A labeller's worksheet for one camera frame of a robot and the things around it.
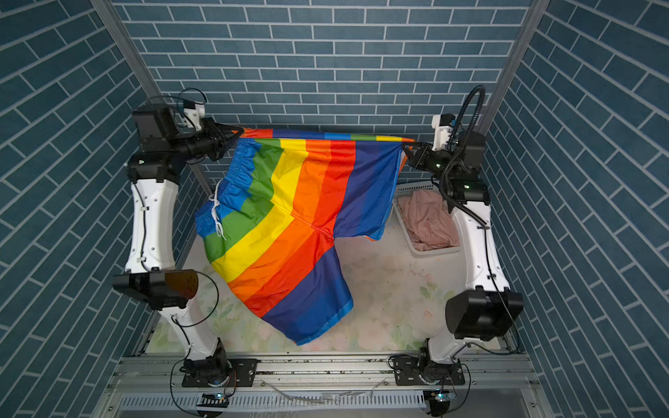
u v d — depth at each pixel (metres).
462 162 0.53
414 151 0.70
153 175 0.49
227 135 0.66
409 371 0.74
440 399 0.71
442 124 0.62
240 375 0.74
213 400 0.72
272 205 0.69
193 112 0.62
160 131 0.51
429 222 0.97
